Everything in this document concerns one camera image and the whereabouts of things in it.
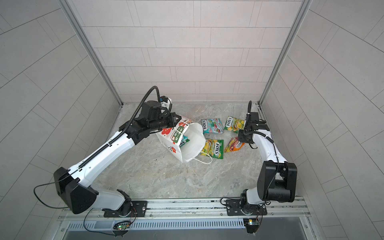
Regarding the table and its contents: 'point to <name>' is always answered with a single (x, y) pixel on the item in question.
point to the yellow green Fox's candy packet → (234, 124)
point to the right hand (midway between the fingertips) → (243, 136)
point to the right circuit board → (251, 225)
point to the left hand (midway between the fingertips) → (185, 115)
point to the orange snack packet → (234, 145)
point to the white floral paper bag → (170, 138)
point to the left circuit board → (122, 226)
